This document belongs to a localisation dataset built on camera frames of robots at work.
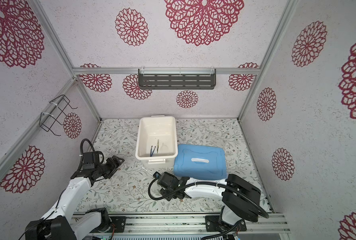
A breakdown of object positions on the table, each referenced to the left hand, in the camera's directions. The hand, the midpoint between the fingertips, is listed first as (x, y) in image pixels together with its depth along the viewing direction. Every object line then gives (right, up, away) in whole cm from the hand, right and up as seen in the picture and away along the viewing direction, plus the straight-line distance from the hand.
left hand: (121, 165), depth 85 cm
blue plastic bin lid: (+46, 0, +9) cm, 47 cm away
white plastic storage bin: (+17, +14, +24) cm, 32 cm away
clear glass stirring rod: (+12, -4, +7) cm, 15 cm away
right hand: (+24, -12, -2) cm, 27 cm away
